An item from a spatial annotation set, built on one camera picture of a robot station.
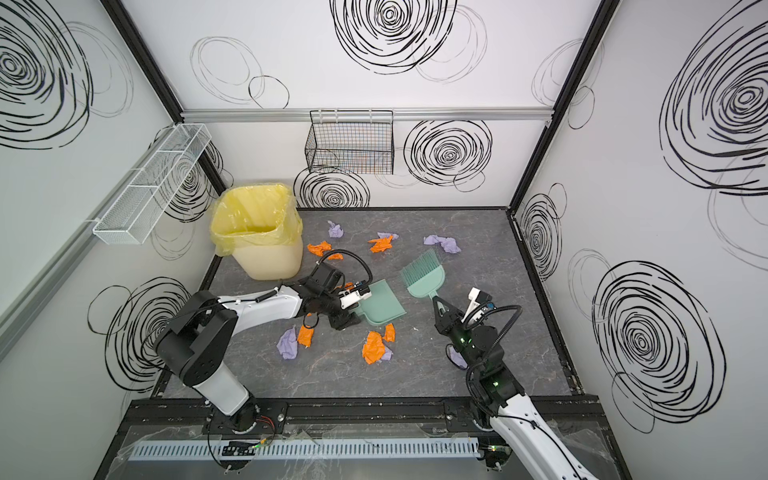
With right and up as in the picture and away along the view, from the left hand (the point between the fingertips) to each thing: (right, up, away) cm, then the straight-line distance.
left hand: (358, 309), depth 90 cm
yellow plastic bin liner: (-36, +30, +8) cm, 48 cm away
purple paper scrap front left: (-20, -9, -6) cm, 22 cm away
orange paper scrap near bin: (-15, +18, +15) cm, 28 cm away
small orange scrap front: (+10, -6, -4) cm, 12 cm away
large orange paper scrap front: (+5, -10, -6) cm, 13 cm away
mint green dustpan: (+7, 0, +3) cm, 8 cm away
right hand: (+20, +5, -14) cm, 25 cm away
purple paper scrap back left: (-10, +24, +19) cm, 33 cm away
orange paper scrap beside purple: (-15, -7, -4) cm, 17 cm away
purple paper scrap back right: (+32, +20, +17) cm, 41 cm away
